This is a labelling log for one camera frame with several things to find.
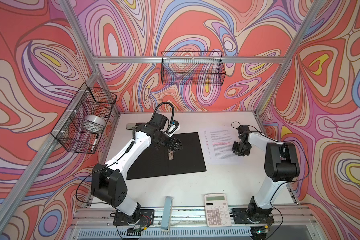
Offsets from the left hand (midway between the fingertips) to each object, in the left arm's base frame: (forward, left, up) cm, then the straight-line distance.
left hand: (178, 143), depth 80 cm
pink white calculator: (-30, -20, -16) cm, 40 cm away
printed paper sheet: (+11, -27, -18) cm, 35 cm away
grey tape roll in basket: (+3, +40, +15) cm, 43 cm away
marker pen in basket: (-4, +41, +7) cm, 42 cm away
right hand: (+2, -39, -18) cm, 43 cm away
